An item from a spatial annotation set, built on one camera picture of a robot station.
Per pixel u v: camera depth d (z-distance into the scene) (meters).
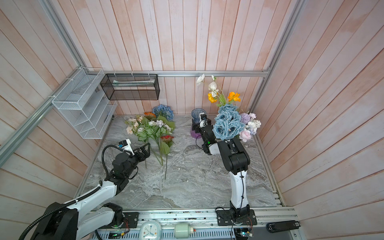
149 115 1.13
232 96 0.73
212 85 0.81
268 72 0.93
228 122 0.66
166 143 1.00
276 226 0.66
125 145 0.72
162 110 1.14
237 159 0.57
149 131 1.01
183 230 0.64
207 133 0.78
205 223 0.73
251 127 0.75
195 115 0.95
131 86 1.05
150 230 0.69
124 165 0.64
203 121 0.84
